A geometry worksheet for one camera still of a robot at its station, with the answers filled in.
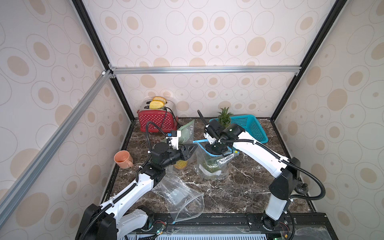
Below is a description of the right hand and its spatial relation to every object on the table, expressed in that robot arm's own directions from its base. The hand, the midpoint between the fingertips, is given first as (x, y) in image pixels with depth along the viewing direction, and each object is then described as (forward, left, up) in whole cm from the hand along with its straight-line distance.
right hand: (207, 156), depth 78 cm
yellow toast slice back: (+44, +34, +4) cm, 56 cm away
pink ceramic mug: (+1, +49, -8) cm, 50 cm away
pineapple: (-6, -3, +3) cm, 7 cm away
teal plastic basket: (+37, -32, -13) cm, 50 cm away
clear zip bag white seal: (-21, +11, -7) cm, 25 cm away
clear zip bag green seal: (+11, +12, +3) cm, 16 cm away
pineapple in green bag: (0, +15, -10) cm, 19 cm away
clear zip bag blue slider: (-5, +3, -6) cm, 8 cm away
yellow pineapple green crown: (+28, -10, +1) cm, 30 cm away
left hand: (0, +4, +9) cm, 10 cm away
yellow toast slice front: (+38, +35, +3) cm, 52 cm away
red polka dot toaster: (+30, +41, 0) cm, 51 cm away
